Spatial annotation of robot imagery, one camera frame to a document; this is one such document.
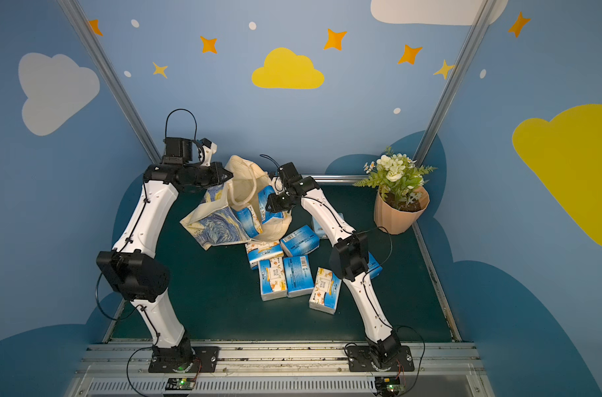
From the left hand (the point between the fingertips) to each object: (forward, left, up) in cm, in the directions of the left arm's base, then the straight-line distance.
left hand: (235, 171), depth 81 cm
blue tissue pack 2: (-11, -23, -25) cm, 36 cm away
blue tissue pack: (-4, -2, -22) cm, 23 cm away
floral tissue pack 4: (-30, -32, -26) cm, 51 cm away
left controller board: (-57, +11, -32) cm, 66 cm away
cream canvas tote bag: (-10, +8, -16) cm, 20 cm away
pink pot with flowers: (+6, -63, -16) cm, 65 cm away
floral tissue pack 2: (-16, -7, -26) cm, 31 cm away
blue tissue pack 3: (-25, -22, -26) cm, 42 cm away
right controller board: (-56, -50, -32) cm, 81 cm away
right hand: (0, -12, -16) cm, 20 cm away
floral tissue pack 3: (-26, -13, -25) cm, 39 cm away
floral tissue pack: (-6, -10, -17) cm, 20 cm away
